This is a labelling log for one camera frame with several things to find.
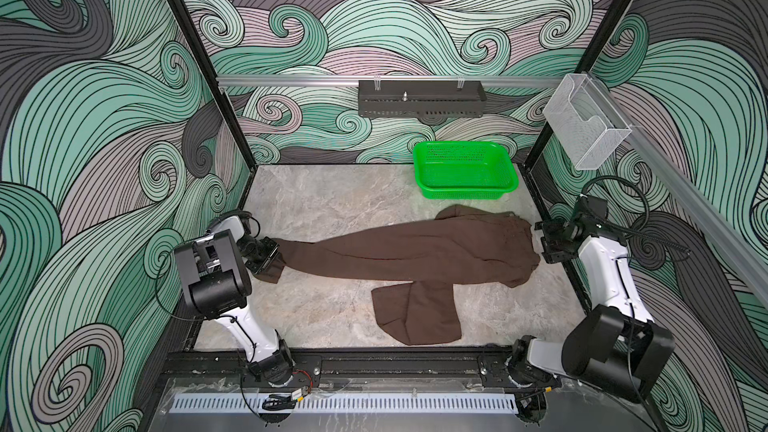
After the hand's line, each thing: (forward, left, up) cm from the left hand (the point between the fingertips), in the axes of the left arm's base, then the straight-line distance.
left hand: (281, 259), depth 91 cm
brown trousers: (-2, -43, +3) cm, 44 cm away
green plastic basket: (+41, -64, 0) cm, 77 cm away
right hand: (+3, -76, +14) cm, 77 cm away
